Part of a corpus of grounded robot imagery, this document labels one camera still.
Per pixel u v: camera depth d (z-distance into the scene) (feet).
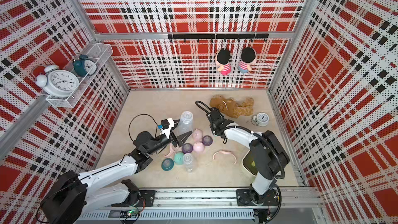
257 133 1.65
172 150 2.83
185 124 2.14
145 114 1.91
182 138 2.21
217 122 2.36
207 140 3.06
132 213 2.27
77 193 1.32
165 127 1.99
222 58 3.13
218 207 2.39
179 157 2.70
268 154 1.51
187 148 2.91
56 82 2.01
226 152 2.79
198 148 2.89
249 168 2.52
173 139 2.12
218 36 2.92
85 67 2.36
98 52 2.97
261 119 3.26
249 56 3.05
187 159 2.41
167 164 2.76
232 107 3.22
